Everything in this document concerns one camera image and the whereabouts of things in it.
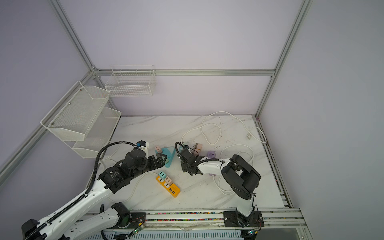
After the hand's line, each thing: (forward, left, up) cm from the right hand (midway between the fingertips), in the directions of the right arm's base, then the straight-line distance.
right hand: (185, 163), depth 92 cm
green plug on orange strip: (-10, +12, +6) cm, 17 cm away
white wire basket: (+42, +38, +33) cm, 65 cm away
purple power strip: (+6, -16, +1) cm, 18 cm away
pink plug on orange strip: (-13, +8, +6) cm, 16 cm away
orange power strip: (-16, +5, +1) cm, 17 cm away
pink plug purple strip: (+13, -8, 0) cm, 16 cm away
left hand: (-7, +11, +17) cm, 22 cm away
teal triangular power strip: (+7, +11, +2) cm, 13 cm away
